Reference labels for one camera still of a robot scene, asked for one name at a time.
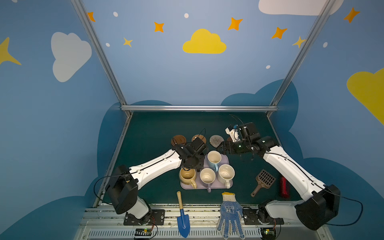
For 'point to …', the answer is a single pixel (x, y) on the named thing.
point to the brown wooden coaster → (178, 139)
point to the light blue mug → (214, 158)
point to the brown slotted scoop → (264, 179)
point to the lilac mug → (207, 176)
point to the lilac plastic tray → (216, 185)
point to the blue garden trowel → (183, 221)
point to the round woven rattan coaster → (201, 137)
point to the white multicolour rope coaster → (215, 140)
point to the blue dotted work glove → (231, 211)
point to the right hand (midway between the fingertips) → (223, 147)
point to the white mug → (226, 173)
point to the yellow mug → (188, 177)
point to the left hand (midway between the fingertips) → (200, 162)
